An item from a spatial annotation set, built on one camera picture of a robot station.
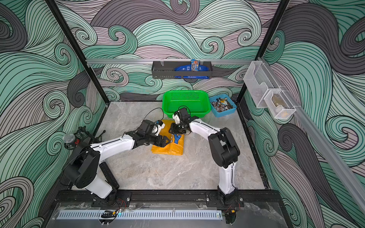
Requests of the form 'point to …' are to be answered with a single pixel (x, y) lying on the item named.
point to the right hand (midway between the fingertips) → (172, 131)
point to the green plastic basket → (197, 102)
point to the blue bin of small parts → (221, 105)
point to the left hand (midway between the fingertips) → (166, 138)
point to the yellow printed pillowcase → (176, 147)
